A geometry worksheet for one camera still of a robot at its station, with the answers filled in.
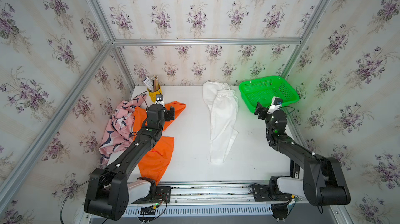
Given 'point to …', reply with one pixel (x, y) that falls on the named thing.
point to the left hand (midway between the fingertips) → (165, 107)
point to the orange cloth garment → (154, 165)
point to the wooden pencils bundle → (155, 83)
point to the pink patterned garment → (120, 133)
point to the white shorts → (224, 104)
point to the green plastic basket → (262, 90)
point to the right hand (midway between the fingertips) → (266, 103)
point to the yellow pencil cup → (153, 94)
